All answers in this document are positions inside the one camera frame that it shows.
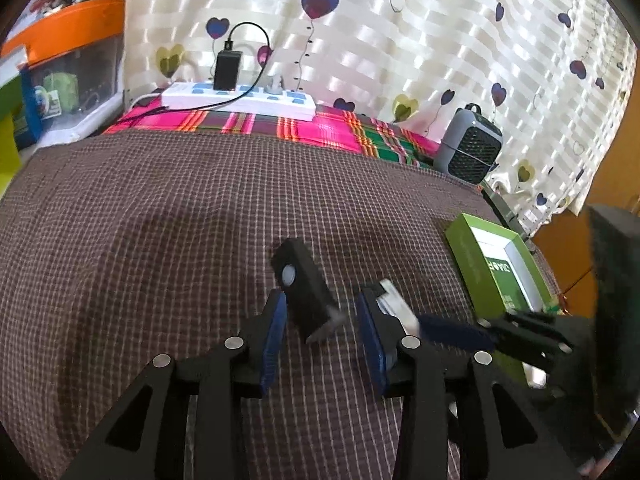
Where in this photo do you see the green lidded shoebox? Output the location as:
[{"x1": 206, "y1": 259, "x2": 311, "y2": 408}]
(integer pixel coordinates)
[{"x1": 0, "y1": 72, "x2": 26, "y2": 197}]

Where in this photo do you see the orange-lidded storage bin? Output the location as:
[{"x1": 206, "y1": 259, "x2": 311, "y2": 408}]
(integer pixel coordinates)
[{"x1": 0, "y1": 0, "x2": 126, "y2": 149}]

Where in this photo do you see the black smartphone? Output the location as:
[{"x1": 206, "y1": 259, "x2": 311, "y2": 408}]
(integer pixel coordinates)
[{"x1": 479, "y1": 182, "x2": 539, "y2": 257}]

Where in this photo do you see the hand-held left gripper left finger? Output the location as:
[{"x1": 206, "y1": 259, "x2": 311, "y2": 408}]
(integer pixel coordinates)
[{"x1": 60, "y1": 290, "x2": 290, "y2": 480}]

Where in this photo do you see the small white box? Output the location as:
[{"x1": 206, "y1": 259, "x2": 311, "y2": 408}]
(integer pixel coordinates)
[{"x1": 0, "y1": 44, "x2": 29, "y2": 86}]

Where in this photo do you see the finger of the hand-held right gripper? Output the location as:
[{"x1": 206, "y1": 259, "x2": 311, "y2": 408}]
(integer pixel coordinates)
[{"x1": 417, "y1": 309, "x2": 577, "y2": 377}]

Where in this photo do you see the wooden cabinet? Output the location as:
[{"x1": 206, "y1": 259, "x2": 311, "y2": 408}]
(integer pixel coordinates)
[{"x1": 532, "y1": 160, "x2": 640, "y2": 322}]

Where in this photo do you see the black charger plug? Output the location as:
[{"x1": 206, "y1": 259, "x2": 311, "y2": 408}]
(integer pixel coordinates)
[{"x1": 213, "y1": 50, "x2": 244, "y2": 92}]

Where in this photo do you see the heart print curtain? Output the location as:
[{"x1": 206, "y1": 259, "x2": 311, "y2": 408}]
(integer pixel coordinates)
[{"x1": 122, "y1": 0, "x2": 639, "y2": 227}]

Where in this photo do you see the white power strip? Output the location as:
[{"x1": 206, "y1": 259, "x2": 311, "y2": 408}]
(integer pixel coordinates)
[{"x1": 160, "y1": 81, "x2": 318, "y2": 122}]

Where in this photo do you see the pink plaid blanket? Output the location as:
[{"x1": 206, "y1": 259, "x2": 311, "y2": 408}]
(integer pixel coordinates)
[{"x1": 102, "y1": 102, "x2": 444, "y2": 169}]

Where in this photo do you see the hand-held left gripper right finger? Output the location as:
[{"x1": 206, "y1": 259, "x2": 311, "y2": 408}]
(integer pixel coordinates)
[{"x1": 354, "y1": 287, "x2": 582, "y2": 480}]

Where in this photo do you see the brown checked cloth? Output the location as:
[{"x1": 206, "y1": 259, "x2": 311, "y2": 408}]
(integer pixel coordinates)
[{"x1": 0, "y1": 127, "x2": 562, "y2": 480}]

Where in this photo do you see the black device with round sensor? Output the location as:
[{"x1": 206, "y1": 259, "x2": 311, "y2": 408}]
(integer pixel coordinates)
[{"x1": 270, "y1": 237, "x2": 346, "y2": 345}]

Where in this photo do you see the silver device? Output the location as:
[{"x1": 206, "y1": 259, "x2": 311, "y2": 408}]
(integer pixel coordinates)
[{"x1": 375, "y1": 279, "x2": 421, "y2": 334}]

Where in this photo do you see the grey fan heater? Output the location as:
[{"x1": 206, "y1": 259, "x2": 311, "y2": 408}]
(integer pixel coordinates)
[{"x1": 432, "y1": 103, "x2": 504, "y2": 186}]

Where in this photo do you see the green and white box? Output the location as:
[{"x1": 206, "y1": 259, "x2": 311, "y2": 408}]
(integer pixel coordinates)
[{"x1": 444, "y1": 212, "x2": 560, "y2": 389}]

